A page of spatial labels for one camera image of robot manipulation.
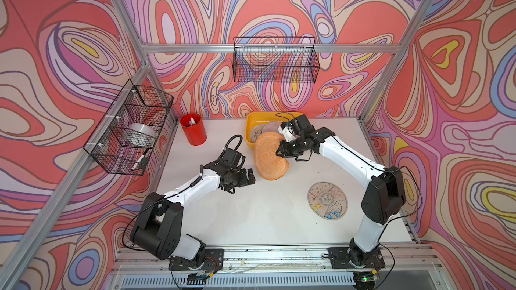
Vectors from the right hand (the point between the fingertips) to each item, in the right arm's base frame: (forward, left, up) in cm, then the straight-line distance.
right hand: (279, 158), depth 85 cm
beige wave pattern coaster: (-13, -21, -16) cm, 30 cm away
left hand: (-6, +13, -8) cm, 17 cm away
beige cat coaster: (+28, +10, -13) cm, 32 cm away
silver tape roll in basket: (-1, +50, +19) cm, 54 cm away
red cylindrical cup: (+21, +41, -2) cm, 46 cm away
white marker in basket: (-6, +52, +11) cm, 54 cm away
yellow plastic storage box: (+36, +12, -12) cm, 40 cm away
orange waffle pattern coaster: (-1, +4, -3) cm, 5 cm away
